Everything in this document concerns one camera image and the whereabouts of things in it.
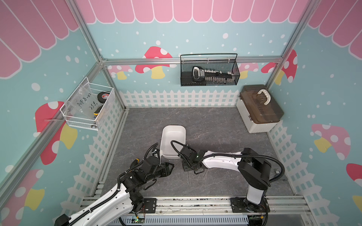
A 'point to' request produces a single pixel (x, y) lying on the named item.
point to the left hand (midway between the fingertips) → (171, 169)
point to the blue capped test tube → (201, 170)
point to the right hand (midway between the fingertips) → (185, 165)
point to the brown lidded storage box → (258, 109)
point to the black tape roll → (102, 96)
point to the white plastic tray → (169, 133)
